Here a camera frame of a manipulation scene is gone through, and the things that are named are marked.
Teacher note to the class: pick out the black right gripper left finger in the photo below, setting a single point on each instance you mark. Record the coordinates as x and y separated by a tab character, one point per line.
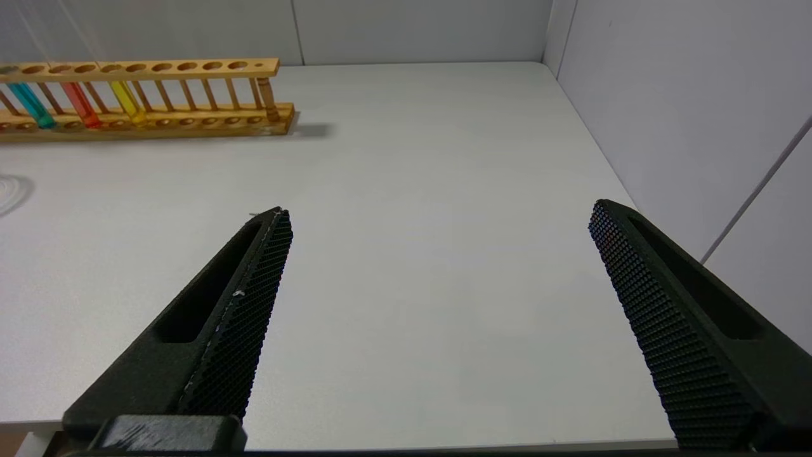
190	343

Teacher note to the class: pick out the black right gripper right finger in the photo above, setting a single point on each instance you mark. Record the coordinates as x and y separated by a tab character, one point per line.
698	343

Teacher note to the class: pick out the test tube with blue pigment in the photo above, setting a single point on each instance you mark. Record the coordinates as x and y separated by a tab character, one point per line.
32	105

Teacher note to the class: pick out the test tube with yellow pigment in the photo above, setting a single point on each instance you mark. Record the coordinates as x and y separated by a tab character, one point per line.
130	103

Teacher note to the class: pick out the test tube with orange-red pigment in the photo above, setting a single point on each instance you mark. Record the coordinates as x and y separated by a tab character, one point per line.
82	106

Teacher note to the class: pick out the wooden test tube rack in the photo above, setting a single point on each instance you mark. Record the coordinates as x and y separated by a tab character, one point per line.
190	66

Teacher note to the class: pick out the clear glass beaker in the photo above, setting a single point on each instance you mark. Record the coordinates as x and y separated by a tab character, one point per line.
9	190

